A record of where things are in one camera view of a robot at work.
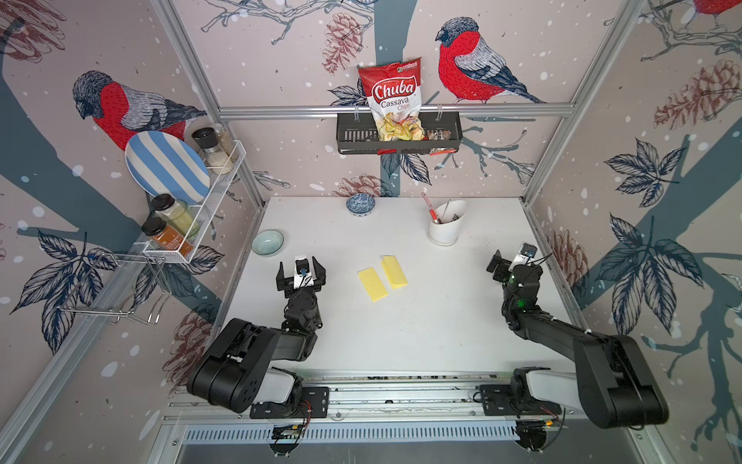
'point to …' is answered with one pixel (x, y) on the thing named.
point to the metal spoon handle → (445, 208)
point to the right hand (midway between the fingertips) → (511, 252)
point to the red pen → (431, 210)
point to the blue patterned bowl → (360, 204)
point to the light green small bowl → (268, 243)
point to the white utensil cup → (449, 215)
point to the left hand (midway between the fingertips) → (301, 254)
